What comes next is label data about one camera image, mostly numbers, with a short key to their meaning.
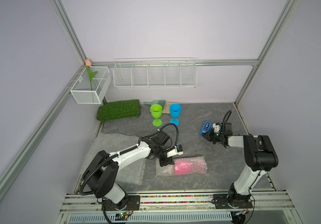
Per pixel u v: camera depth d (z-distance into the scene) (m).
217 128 0.94
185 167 0.79
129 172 0.83
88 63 0.89
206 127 1.00
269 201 0.76
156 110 0.99
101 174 0.43
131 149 0.53
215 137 0.88
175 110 0.96
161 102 1.23
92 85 0.89
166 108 1.14
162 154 0.71
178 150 0.72
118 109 1.12
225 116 0.82
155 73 1.02
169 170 0.79
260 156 0.50
